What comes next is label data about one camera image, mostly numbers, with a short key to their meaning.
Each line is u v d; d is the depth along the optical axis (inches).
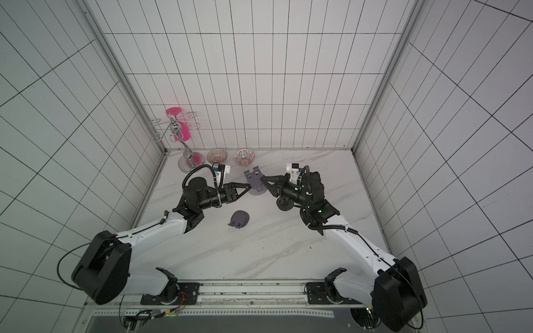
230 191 27.2
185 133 45.2
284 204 38.3
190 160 44.1
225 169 28.4
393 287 15.3
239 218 36.5
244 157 44.8
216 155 44.8
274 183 26.4
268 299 28.6
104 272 16.4
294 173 27.9
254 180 28.4
